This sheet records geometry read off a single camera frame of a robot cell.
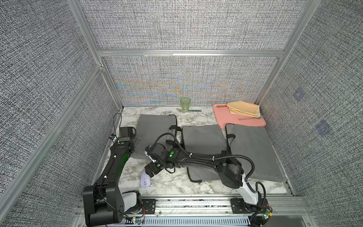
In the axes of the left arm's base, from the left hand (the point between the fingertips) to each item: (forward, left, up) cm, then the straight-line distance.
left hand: (135, 140), depth 86 cm
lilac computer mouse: (-21, -7, -8) cm, 24 cm away
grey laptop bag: (+17, -7, -12) cm, 22 cm away
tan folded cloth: (+35, -83, -11) cm, 90 cm away
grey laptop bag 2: (+4, -48, -9) cm, 49 cm away
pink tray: (+27, -64, -12) cm, 70 cm away
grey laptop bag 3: (+2, -79, -10) cm, 80 cm away
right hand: (-15, -10, -3) cm, 18 cm away
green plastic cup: (+37, -33, -4) cm, 50 cm away
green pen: (+34, -41, -11) cm, 54 cm away
